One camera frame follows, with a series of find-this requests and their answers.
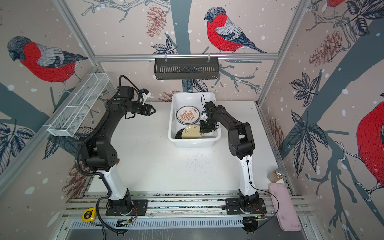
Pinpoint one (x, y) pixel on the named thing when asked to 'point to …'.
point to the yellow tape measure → (89, 215)
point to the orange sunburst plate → (188, 115)
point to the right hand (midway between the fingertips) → (201, 132)
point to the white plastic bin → (197, 99)
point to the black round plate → (178, 135)
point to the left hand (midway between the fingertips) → (150, 108)
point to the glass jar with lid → (276, 175)
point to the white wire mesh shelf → (71, 114)
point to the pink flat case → (284, 207)
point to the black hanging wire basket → (185, 68)
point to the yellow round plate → (192, 131)
